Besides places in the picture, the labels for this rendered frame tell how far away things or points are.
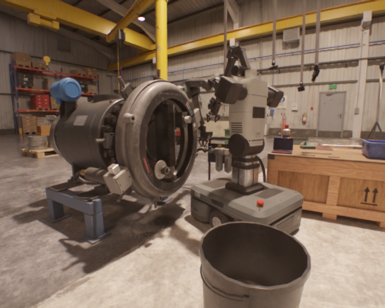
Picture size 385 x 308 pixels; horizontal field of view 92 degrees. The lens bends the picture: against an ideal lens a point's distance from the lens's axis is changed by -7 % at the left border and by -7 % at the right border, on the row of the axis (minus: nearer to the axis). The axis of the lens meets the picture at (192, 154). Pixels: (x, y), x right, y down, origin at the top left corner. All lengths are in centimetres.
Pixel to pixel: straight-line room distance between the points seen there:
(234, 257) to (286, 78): 1154
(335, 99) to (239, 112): 1047
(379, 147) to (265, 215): 107
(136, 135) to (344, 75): 1132
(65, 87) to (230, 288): 152
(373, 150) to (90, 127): 198
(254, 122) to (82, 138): 112
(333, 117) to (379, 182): 985
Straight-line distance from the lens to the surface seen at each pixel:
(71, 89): 169
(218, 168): 203
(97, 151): 138
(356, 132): 1136
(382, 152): 190
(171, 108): 125
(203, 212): 146
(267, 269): 86
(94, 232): 143
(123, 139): 104
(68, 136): 164
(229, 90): 115
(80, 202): 143
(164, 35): 538
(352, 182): 181
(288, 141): 190
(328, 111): 1161
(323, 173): 175
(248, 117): 128
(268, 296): 55
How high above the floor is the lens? 73
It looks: 9 degrees down
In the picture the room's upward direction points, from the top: straight up
